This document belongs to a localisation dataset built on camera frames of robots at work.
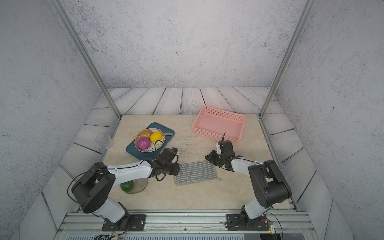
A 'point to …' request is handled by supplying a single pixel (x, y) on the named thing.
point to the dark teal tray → (165, 129)
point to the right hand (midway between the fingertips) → (206, 157)
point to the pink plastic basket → (211, 123)
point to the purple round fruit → (143, 143)
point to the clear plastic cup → (105, 139)
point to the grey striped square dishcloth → (196, 172)
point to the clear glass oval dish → (139, 185)
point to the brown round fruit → (145, 133)
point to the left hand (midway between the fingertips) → (181, 170)
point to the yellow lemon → (155, 136)
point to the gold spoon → (168, 134)
